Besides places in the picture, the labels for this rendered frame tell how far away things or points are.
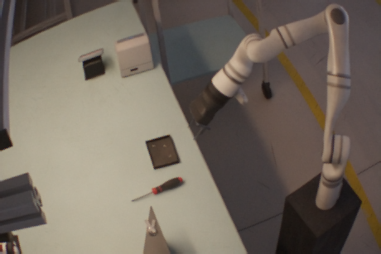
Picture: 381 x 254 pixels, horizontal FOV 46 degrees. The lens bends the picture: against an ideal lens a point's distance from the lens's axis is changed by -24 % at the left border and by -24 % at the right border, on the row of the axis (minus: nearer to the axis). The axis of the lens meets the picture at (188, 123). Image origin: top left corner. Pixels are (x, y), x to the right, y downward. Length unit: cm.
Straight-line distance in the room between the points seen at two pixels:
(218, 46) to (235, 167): 69
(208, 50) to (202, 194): 161
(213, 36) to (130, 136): 153
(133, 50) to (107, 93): 18
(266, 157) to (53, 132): 143
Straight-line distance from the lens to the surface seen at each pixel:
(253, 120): 317
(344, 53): 151
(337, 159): 154
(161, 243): 132
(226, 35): 326
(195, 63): 307
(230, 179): 291
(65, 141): 188
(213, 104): 159
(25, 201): 52
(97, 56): 205
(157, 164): 173
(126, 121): 187
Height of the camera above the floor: 234
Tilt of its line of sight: 47 degrees down
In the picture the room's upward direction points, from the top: 9 degrees counter-clockwise
